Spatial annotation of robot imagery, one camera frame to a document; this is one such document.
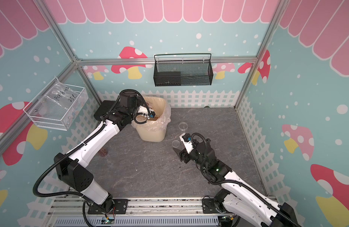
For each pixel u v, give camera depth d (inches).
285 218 15.4
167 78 33.0
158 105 37.1
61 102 28.0
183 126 37.8
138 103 25.1
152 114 29.2
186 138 23.7
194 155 25.1
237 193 19.1
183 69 37.1
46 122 24.0
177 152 26.2
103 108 45.4
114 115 22.3
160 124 30.7
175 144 38.5
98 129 20.0
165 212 29.2
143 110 28.6
